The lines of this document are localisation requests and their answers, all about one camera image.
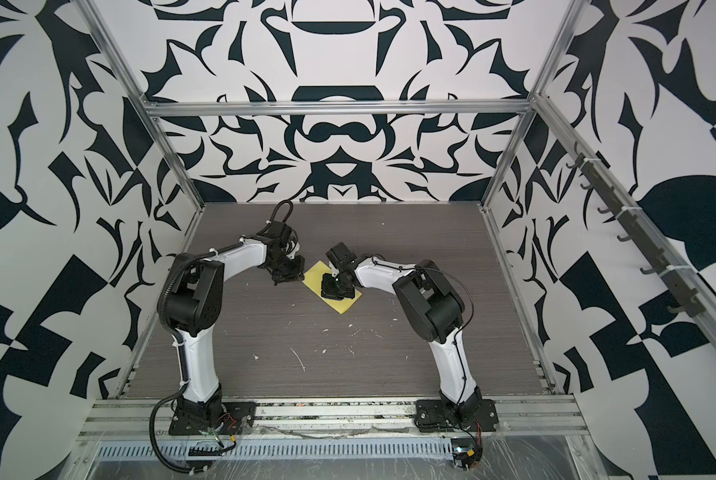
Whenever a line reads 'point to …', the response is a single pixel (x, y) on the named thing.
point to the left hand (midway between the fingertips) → (304, 271)
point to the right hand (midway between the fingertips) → (324, 293)
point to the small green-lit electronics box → (466, 452)
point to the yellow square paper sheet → (314, 281)
